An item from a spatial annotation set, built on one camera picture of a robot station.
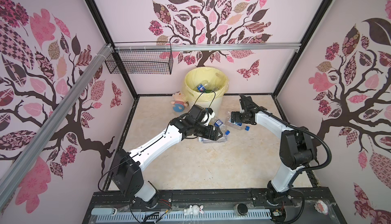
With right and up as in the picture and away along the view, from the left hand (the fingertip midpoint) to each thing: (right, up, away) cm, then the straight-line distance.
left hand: (214, 136), depth 76 cm
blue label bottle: (+6, +4, +22) cm, 23 cm away
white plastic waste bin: (+3, +16, +19) cm, 25 cm away
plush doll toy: (-22, +18, +31) cm, 42 cm away
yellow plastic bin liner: (+4, +34, +24) cm, 41 cm away
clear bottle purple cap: (+7, -5, +17) cm, 20 cm away
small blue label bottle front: (-6, +28, +26) cm, 39 cm away
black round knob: (+10, -29, -13) cm, 33 cm away
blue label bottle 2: (+17, +3, +21) cm, 28 cm away
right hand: (+18, +9, +20) cm, 28 cm away
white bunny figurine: (-10, -33, -8) cm, 35 cm away
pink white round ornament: (+48, -31, -8) cm, 58 cm away
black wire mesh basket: (-45, +46, +19) cm, 67 cm away
